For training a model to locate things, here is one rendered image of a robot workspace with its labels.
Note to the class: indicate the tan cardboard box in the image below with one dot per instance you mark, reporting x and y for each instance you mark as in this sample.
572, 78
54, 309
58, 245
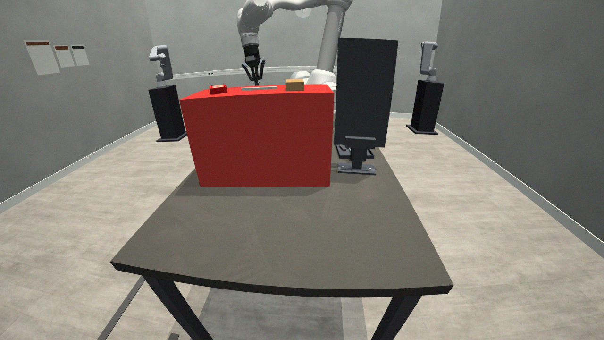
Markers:
295, 85

